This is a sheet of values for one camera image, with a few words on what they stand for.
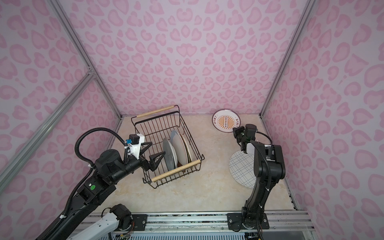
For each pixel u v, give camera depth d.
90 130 0.44
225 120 1.04
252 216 0.64
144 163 0.55
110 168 0.47
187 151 0.76
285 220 0.75
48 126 0.64
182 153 0.83
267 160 0.50
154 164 0.56
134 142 0.54
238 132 0.91
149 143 0.66
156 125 1.04
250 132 0.80
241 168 0.91
